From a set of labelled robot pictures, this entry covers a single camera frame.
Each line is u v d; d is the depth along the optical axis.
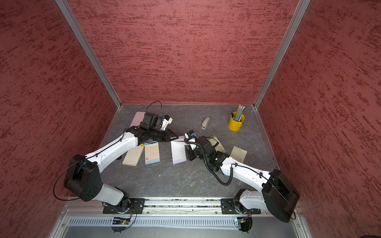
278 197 0.41
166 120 0.77
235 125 1.00
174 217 0.72
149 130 0.66
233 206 0.66
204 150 0.59
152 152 0.92
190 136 0.69
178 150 0.81
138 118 1.08
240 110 0.97
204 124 1.04
